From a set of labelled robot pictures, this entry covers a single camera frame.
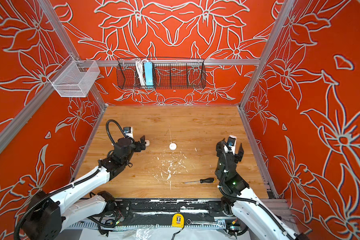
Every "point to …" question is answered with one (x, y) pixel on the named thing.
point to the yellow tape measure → (178, 220)
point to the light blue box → (148, 74)
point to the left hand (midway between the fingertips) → (136, 135)
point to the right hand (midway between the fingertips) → (230, 141)
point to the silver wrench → (189, 222)
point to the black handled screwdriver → (210, 180)
